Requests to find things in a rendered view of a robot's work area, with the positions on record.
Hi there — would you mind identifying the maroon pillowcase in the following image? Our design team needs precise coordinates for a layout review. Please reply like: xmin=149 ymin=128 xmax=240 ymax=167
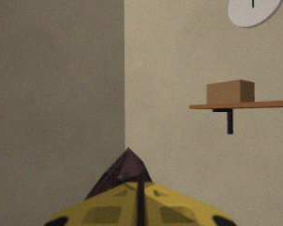
xmin=84 ymin=147 xmax=153 ymax=226

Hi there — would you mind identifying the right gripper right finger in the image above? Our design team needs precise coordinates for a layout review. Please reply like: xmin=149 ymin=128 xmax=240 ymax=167
xmin=144 ymin=182 xmax=233 ymax=226

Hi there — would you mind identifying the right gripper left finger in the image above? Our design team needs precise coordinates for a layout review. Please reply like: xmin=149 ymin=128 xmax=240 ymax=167
xmin=46 ymin=182 xmax=138 ymax=226

